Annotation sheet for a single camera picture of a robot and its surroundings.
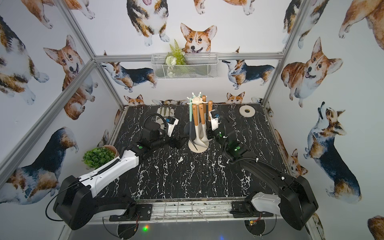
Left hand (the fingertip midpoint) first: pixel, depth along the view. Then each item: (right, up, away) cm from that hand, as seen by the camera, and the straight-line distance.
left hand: (185, 131), depth 79 cm
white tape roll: (+42, +10, +36) cm, 57 cm away
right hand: (+11, +7, -2) cm, 13 cm away
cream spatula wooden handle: (+9, +9, -9) cm, 15 cm away
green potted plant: (-45, -13, -4) cm, 47 cm away
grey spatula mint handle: (+3, +5, -4) cm, 7 cm away
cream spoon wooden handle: (+5, +6, -7) cm, 11 cm away
